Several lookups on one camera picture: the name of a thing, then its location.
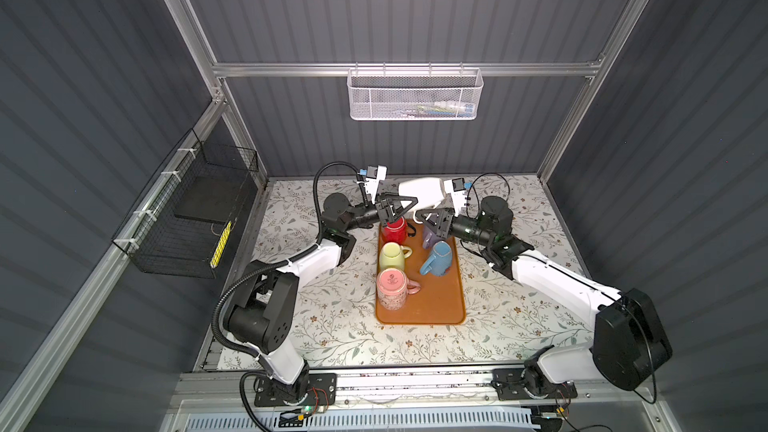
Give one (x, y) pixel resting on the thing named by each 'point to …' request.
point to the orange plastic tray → (440, 298)
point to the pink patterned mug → (393, 286)
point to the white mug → (404, 203)
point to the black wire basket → (188, 219)
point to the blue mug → (439, 261)
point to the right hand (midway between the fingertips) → (420, 217)
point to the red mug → (395, 232)
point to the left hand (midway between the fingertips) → (419, 202)
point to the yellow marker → (220, 246)
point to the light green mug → (393, 255)
